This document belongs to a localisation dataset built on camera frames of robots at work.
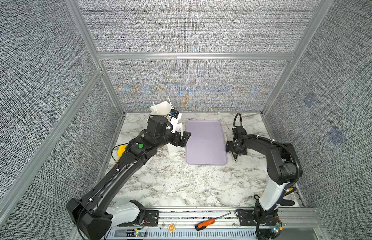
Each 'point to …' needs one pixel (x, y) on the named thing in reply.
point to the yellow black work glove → (288, 202)
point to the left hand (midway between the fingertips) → (182, 130)
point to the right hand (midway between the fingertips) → (233, 149)
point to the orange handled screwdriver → (204, 224)
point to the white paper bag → (163, 108)
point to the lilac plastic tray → (206, 144)
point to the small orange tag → (171, 228)
